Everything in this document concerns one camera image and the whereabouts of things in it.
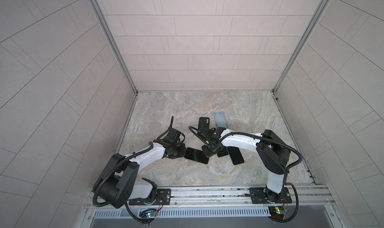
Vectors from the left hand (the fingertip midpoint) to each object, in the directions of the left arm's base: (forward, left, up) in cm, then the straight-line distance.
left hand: (189, 151), depth 87 cm
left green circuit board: (-30, +15, +5) cm, 34 cm away
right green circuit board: (-29, -42, +1) cm, 51 cm away
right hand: (-3, -10, -2) cm, 11 cm away
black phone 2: (-3, -27, +1) cm, 27 cm away
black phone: (-2, -19, +2) cm, 19 cm away
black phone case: (+19, -8, -1) cm, 21 cm away
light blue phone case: (+21, -20, 0) cm, 29 cm away
